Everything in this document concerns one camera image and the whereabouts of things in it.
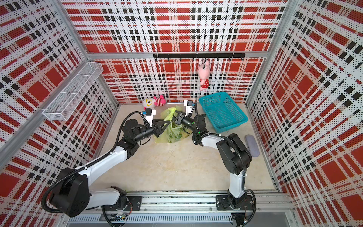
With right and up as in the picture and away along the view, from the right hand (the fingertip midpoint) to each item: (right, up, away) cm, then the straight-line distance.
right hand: (170, 110), depth 78 cm
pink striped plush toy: (-20, +9, +36) cm, 42 cm away
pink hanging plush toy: (+20, +27, +13) cm, 36 cm away
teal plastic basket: (+40, -1, +38) cm, 55 cm away
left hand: (+1, -6, -3) cm, 7 cm away
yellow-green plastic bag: (+2, -13, +4) cm, 14 cm away
